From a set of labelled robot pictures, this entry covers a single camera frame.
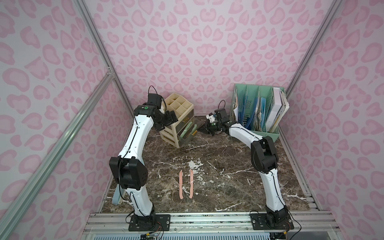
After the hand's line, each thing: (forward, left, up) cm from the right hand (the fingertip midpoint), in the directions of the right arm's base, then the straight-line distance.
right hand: (196, 129), depth 94 cm
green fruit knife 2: (+2, +1, -3) cm, 4 cm away
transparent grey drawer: (+2, +4, -5) cm, 7 cm away
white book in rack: (+10, -51, +10) cm, 52 cm away
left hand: (-3, +13, +12) cm, 17 cm away
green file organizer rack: (+10, -38, +8) cm, 40 cm away
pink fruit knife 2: (-29, +2, -13) cm, 32 cm away
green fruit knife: (+1, +8, -4) cm, 9 cm away
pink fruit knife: (-32, +8, -12) cm, 35 cm away
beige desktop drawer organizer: (+4, +7, +11) cm, 14 cm away
